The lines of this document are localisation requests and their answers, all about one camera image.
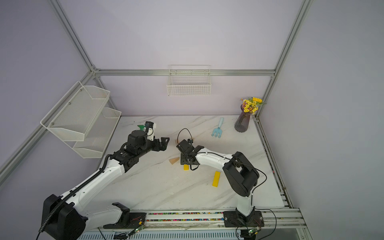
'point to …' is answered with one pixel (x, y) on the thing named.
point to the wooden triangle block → (173, 160)
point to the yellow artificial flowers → (251, 104)
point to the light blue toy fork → (218, 131)
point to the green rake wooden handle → (141, 127)
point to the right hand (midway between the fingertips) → (188, 160)
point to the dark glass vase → (241, 123)
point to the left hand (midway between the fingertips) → (161, 139)
